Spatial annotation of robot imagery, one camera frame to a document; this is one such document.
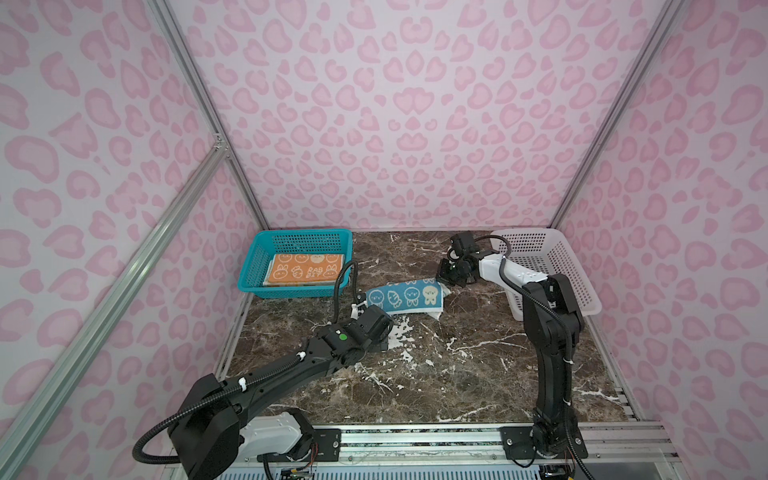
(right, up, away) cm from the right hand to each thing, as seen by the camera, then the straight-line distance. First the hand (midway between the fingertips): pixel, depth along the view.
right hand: (437, 273), depth 99 cm
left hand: (-21, -14, -17) cm, 30 cm away
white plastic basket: (+41, +8, +11) cm, 43 cm away
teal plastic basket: (-54, +12, +22) cm, 60 cm away
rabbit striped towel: (-46, -3, +2) cm, 46 cm away
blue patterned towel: (-9, -7, -4) cm, 12 cm away
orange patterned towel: (-45, +2, +5) cm, 46 cm away
